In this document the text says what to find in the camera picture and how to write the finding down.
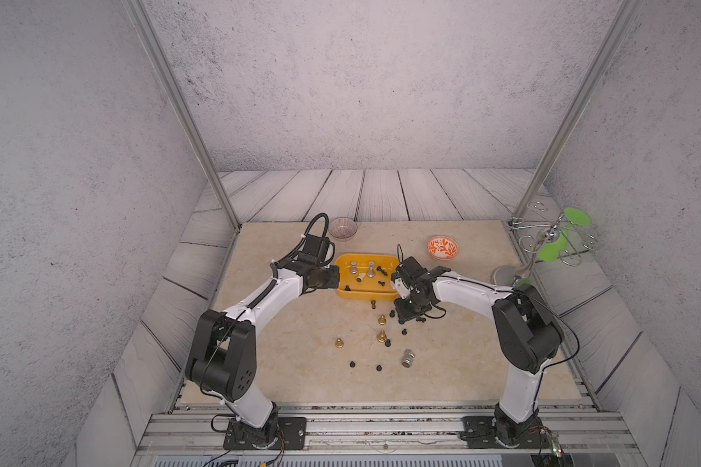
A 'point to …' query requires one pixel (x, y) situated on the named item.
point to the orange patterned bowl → (443, 248)
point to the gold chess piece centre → (382, 336)
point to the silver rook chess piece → (409, 356)
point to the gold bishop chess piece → (382, 320)
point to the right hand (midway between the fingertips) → (402, 314)
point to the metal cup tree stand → (573, 239)
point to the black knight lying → (421, 319)
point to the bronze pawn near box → (373, 302)
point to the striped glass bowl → (343, 229)
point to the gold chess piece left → (339, 343)
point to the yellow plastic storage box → (366, 276)
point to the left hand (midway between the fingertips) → (338, 276)
